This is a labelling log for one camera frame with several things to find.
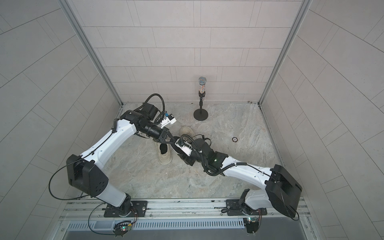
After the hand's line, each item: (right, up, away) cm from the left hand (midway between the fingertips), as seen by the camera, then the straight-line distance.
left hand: (177, 140), depth 72 cm
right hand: (+2, -7, +6) cm, 9 cm away
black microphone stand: (+13, +12, +37) cm, 41 cm away
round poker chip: (+34, -4, +25) cm, 42 cm away
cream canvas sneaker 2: (+2, +2, +25) cm, 25 cm away
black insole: (+1, -3, -5) cm, 6 cm away
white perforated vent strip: (-7, -38, -4) cm, 39 cm away
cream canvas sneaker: (-8, -12, +11) cm, 18 cm away
